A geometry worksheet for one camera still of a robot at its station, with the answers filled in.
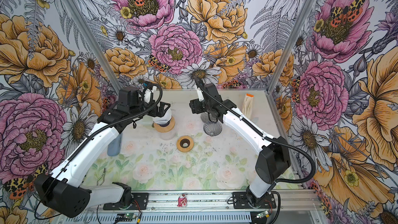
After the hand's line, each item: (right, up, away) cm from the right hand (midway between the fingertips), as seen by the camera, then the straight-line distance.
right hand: (196, 107), depth 82 cm
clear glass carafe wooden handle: (-17, -17, +14) cm, 28 cm away
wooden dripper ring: (-5, -24, +8) cm, 26 cm away
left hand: (-17, 0, -5) cm, 17 cm away
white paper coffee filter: (-18, -7, +6) cm, 20 cm away
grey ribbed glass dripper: (+9, -13, +15) cm, 22 cm away
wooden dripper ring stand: (-16, -12, +5) cm, 21 cm away
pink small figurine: (-6, -42, -10) cm, 44 cm away
